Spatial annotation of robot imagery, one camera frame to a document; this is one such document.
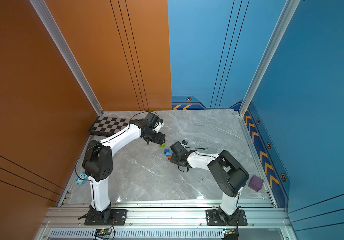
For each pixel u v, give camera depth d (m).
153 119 0.77
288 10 0.70
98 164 0.53
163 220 0.75
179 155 0.72
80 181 0.84
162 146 0.99
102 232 0.72
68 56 0.87
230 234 0.71
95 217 0.68
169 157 0.92
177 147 0.74
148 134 0.78
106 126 1.09
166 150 0.96
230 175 0.48
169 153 0.94
